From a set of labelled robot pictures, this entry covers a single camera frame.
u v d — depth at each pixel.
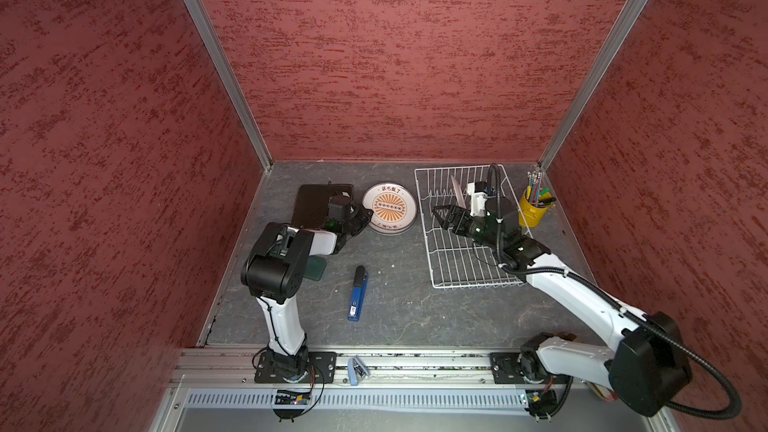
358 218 0.89
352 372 0.72
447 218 0.70
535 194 0.97
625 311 0.43
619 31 0.83
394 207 1.02
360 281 0.85
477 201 0.71
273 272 0.51
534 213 0.95
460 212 0.70
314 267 0.91
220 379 0.75
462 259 0.92
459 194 0.90
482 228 0.67
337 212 0.78
